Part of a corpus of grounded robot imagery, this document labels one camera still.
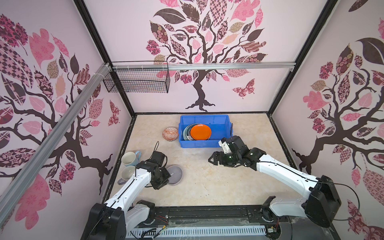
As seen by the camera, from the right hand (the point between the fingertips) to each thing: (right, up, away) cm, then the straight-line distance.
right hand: (213, 159), depth 79 cm
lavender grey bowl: (-21, -11, +6) cm, 24 cm away
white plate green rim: (-16, +13, +25) cm, 32 cm away
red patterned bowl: (-28, +13, +28) cm, 41 cm away
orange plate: (-6, +14, +25) cm, 29 cm away
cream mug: (-48, -1, +7) cm, 48 cm away
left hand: (-25, -14, +2) cm, 29 cm away
